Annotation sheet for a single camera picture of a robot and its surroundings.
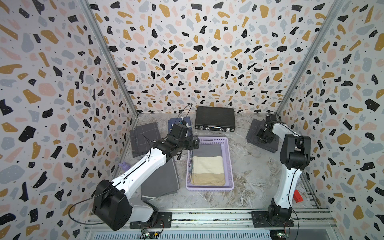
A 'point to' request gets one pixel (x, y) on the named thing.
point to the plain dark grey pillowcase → (163, 181)
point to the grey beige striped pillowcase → (208, 169)
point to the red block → (297, 196)
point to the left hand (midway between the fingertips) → (194, 140)
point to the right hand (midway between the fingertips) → (259, 138)
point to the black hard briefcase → (215, 118)
